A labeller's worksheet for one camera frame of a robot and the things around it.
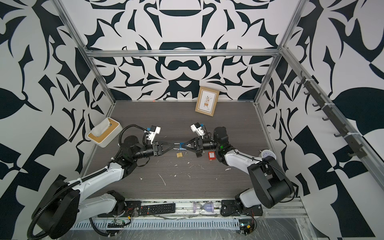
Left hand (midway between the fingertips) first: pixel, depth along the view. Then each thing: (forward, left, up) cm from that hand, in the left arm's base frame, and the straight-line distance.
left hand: (175, 144), depth 71 cm
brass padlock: (+5, 0, -23) cm, 23 cm away
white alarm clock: (+4, -54, -21) cm, 58 cm away
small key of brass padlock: (+6, -4, -23) cm, 24 cm away
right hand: (-2, -4, -2) cm, 5 cm away
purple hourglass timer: (-23, -14, -21) cm, 34 cm away
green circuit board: (-31, -32, -24) cm, 51 cm away
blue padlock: (0, -3, -2) cm, 3 cm away
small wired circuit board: (-28, +27, -22) cm, 45 cm away
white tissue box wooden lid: (+24, +42, -18) cm, 52 cm away
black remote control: (-23, +12, -21) cm, 34 cm away
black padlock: (+5, -12, -23) cm, 26 cm away
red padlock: (+4, -20, -22) cm, 30 cm away
